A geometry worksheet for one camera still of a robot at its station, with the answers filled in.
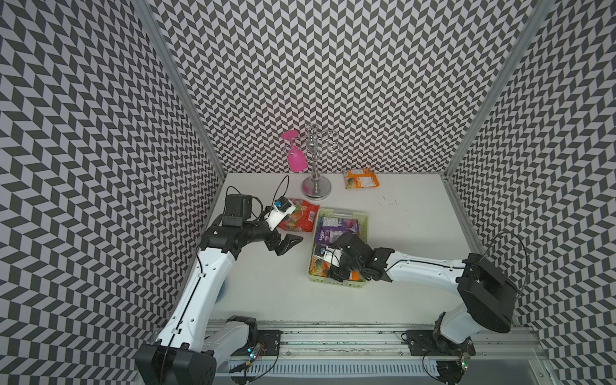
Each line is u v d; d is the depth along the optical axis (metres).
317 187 1.12
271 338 0.79
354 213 1.06
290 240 0.62
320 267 0.82
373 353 0.72
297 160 1.06
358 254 0.64
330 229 0.91
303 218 0.97
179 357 0.36
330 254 0.72
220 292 0.47
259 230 0.61
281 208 0.61
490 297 0.44
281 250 0.63
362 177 1.16
